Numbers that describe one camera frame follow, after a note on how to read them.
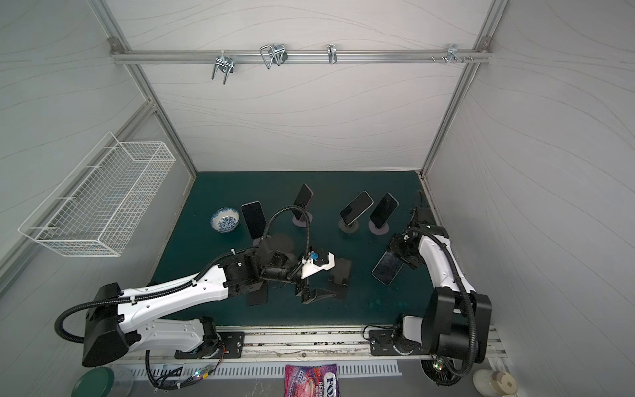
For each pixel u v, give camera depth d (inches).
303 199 37.5
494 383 24.5
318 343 29.7
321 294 22.5
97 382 23.3
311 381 25.9
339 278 31.8
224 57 30.4
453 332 16.4
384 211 36.8
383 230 39.1
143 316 16.6
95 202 26.6
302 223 39.4
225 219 39.9
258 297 32.8
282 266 22.0
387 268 32.5
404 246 28.9
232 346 28.9
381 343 28.9
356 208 37.5
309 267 22.0
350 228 39.8
